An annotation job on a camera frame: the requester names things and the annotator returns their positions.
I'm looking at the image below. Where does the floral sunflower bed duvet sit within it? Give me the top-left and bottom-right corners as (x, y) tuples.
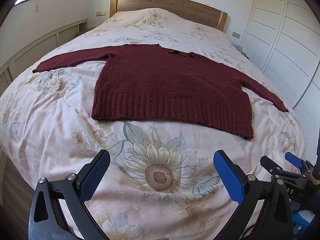
(0, 7), (307, 240)

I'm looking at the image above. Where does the right wall switch plate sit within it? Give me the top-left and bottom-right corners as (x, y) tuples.
(232, 32), (240, 38)

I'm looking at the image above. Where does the white louvered wardrobe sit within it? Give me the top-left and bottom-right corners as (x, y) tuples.
(239, 0), (319, 163)

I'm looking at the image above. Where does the wooden bed headboard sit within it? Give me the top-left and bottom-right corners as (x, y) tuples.
(109, 0), (228, 31)

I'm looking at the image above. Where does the white low wall cabinet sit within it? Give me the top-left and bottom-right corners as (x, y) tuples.
(1, 20), (92, 189)

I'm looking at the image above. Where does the wall switch plate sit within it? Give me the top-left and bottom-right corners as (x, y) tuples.
(96, 11), (106, 17)
(232, 32), (240, 38)

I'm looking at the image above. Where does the dark red knitted sweater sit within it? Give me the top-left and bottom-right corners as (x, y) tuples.
(35, 44), (286, 140)

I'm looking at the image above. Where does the left wall switch plate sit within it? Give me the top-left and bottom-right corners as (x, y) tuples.
(96, 11), (106, 17)

